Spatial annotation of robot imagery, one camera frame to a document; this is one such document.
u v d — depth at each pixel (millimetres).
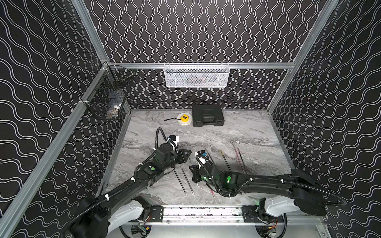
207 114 1120
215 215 767
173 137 725
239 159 946
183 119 1129
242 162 925
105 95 920
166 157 606
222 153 974
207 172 541
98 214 396
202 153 676
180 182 857
